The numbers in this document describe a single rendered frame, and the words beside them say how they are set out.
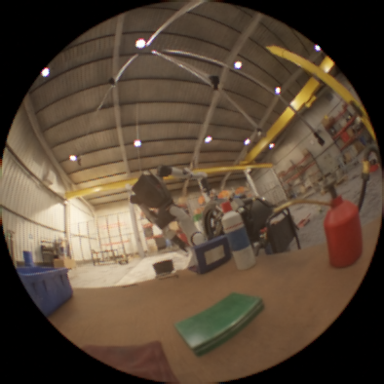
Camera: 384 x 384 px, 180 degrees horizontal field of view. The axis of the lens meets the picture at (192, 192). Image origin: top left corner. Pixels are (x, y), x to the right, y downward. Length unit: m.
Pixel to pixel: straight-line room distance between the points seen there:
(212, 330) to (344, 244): 0.22
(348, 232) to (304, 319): 0.13
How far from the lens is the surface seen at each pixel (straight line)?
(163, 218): 1.13
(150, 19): 8.05
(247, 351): 0.19
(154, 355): 0.21
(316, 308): 0.21
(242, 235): 0.38
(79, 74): 8.61
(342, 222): 0.23
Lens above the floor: 0.63
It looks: 19 degrees up
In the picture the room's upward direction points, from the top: 19 degrees counter-clockwise
